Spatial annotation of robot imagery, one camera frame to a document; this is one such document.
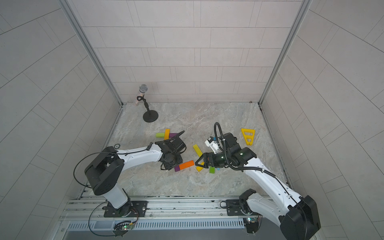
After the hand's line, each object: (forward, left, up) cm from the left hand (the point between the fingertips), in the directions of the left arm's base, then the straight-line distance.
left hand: (183, 163), depth 87 cm
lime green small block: (+18, +16, +2) cm, 25 cm away
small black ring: (+10, +42, +2) cm, 43 cm away
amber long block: (+19, +12, +2) cm, 23 cm away
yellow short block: (-4, -9, +2) cm, 10 cm away
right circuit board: (-29, -34, +1) cm, 45 cm away
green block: (-4, -17, +1) cm, 17 cm away
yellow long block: (+8, -8, +2) cm, 12 cm away
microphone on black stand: (+33, +26, +3) cm, 43 cm away
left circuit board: (-31, +25, +2) cm, 40 cm away
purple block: (+20, +9, 0) cm, 22 cm away
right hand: (-7, -11, +16) cm, 20 cm away
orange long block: (-1, -2, +1) cm, 2 cm away
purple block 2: (-4, +3, +3) cm, 6 cm away
